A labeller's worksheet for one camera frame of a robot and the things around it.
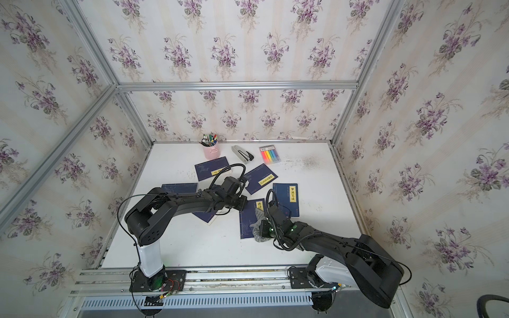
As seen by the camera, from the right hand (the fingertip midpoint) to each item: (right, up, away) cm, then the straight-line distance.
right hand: (261, 228), depth 85 cm
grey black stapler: (-9, +33, +26) cm, 43 cm away
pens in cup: (-28, +41, +22) cm, 54 cm away
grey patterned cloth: (-2, 0, -1) cm, 3 cm away
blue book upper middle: (-1, +21, +19) cm, 28 cm away
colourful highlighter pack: (+6, +33, +30) cm, 45 cm away
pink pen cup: (-26, +34, +21) cm, 48 cm away
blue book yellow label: (-6, +4, +4) cm, 8 cm away
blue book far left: (-41, +16, +14) cm, 46 cm away
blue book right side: (+13, +11, +11) cm, 21 cm away
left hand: (-7, +9, +10) cm, 15 cm away
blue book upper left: (-28, +25, +23) cm, 44 cm away
